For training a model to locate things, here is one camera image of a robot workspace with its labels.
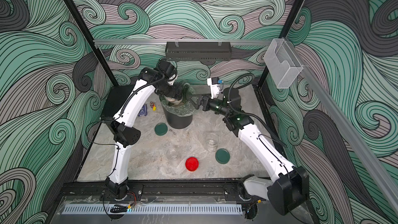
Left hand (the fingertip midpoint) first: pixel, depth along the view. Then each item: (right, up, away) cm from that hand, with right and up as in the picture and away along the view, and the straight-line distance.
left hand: (174, 92), depth 83 cm
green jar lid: (-11, -23, +12) cm, 28 cm away
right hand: (+10, -3, -14) cm, 18 cm away
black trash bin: (-1, -18, +14) cm, 23 cm away
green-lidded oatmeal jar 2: (+21, -29, +8) cm, 37 cm away
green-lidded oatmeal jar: (-1, -5, -3) cm, 6 cm away
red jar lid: (+9, -39, -1) cm, 40 cm away
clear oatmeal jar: (-2, -34, +1) cm, 35 cm away
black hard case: (-44, -5, +21) cm, 50 cm away
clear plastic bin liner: (+6, -8, -5) cm, 12 cm away
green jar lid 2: (+26, -36, +1) cm, 44 cm away
